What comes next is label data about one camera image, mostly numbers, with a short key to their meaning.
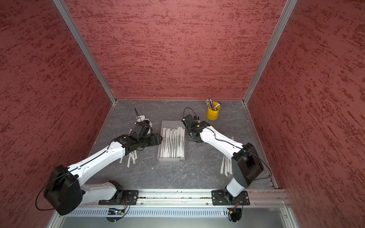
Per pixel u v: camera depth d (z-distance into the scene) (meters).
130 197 0.74
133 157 0.87
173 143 0.95
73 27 0.78
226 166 0.85
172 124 1.04
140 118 1.07
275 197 0.76
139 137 0.64
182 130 1.00
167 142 0.95
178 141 0.95
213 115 1.03
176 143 0.95
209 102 0.97
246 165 0.44
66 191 0.40
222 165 0.85
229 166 0.85
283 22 0.76
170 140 0.95
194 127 0.62
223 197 0.66
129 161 0.87
